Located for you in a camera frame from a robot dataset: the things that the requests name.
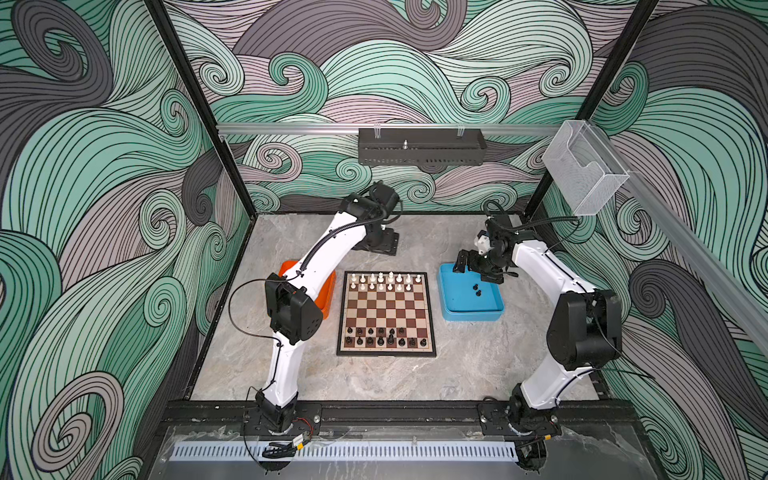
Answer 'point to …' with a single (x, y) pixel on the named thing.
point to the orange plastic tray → (325, 299)
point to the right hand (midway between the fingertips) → (468, 271)
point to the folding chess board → (386, 314)
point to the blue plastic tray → (465, 297)
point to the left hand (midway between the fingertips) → (381, 245)
